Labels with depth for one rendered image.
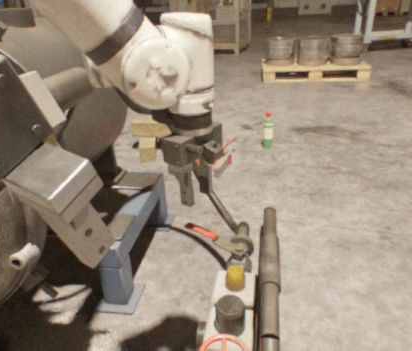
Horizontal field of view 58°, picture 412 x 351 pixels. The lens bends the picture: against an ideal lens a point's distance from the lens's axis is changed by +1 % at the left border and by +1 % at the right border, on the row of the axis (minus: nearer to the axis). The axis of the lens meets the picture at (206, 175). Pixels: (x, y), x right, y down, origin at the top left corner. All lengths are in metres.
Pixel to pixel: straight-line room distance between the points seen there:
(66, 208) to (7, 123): 0.05
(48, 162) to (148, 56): 0.26
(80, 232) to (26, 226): 0.60
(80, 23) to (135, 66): 0.07
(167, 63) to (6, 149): 0.28
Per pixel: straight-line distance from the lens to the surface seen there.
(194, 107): 0.66
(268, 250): 0.61
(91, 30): 0.46
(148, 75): 0.45
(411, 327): 1.38
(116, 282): 1.29
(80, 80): 0.90
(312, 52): 4.69
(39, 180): 0.21
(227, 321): 0.60
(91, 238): 0.27
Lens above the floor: 0.94
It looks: 26 degrees down
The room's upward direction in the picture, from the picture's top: 3 degrees counter-clockwise
